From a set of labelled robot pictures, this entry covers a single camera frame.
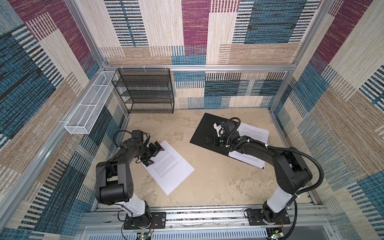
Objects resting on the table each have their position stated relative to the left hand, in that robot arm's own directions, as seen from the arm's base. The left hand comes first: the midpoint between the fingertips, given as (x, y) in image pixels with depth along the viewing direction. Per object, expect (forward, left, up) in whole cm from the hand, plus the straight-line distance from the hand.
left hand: (159, 151), depth 91 cm
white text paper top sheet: (+16, -67, -6) cm, 69 cm away
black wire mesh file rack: (+44, +13, +12) cm, 47 cm away
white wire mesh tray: (+1, +31, +28) cm, 42 cm away
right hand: (+4, -30, +4) cm, 31 cm away
